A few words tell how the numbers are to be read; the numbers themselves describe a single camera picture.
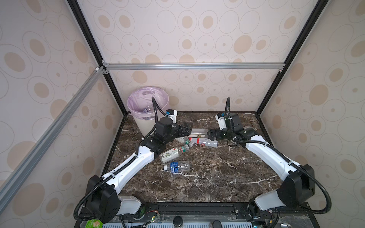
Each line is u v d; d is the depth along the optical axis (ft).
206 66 3.04
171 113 2.21
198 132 3.58
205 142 3.17
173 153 2.94
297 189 1.40
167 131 1.92
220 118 2.39
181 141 3.27
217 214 2.39
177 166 2.75
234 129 2.03
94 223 2.25
